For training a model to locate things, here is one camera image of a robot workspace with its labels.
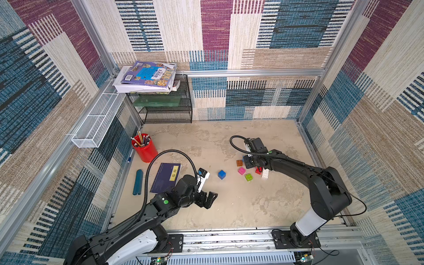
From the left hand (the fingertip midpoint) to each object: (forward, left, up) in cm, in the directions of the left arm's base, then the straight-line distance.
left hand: (210, 191), depth 77 cm
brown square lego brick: (+20, -17, -9) cm, 28 cm away
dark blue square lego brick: (+13, -6, -9) cm, 17 cm away
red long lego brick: (+14, -26, -7) cm, 31 cm away
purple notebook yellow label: (+13, +24, -10) cm, 29 cm away
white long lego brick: (+13, -30, -10) cm, 34 cm away
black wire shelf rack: (+60, +26, 0) cm, 65 cm away
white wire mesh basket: (+18, +50, +22) cm, 57 cm away
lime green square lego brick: (+11, -21, -10) cm, 26 cm away
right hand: (+19, -22, -5) cm, 30 cm away
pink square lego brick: (+15, -17, -10) cm, 25 cm away
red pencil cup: (+24, +35, +3) cm, 43 cm away
